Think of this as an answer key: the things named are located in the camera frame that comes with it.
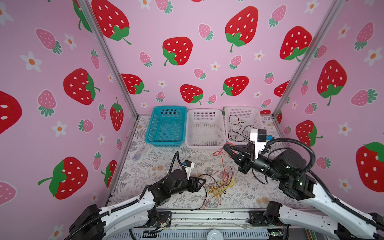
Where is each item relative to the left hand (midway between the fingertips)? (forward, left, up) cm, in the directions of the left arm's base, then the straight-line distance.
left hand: (203, 181), depth 76 cm
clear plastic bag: (+22, +42, -11) cm, 49 cm away
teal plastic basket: (+47, +27, -11) cm, 56 cm away
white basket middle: (+44, -2, -10) cm, 45 cm away
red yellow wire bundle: (-1, -7, -8) cm, 11 cm away
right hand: (-1, -6, +33) cm, 33 cm away
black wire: (-1, -2, -11) cm, 11 cm away
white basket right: (+54, -39, -6) cm, 67 cm away
